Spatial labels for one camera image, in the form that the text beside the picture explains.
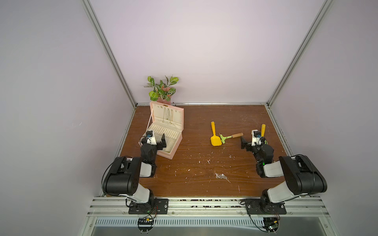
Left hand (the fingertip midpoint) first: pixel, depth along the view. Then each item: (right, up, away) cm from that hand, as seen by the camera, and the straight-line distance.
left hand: (157, 133), depth 90 cm
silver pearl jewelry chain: (+39, -24, -7) cm, 47 cm away
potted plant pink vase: (+3, +26, -3) cm, 26 cm away
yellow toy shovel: (+38, -6, +8) cm, 39 cm away
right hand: (+60, +1, -1) cm, 60 cm away
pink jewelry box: (+6, +9, +5) cm, 12 cm away
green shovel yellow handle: (+72, +2, +10) cm, 73 cm away
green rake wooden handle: (+43, -4, +8) cm, 44 cm away
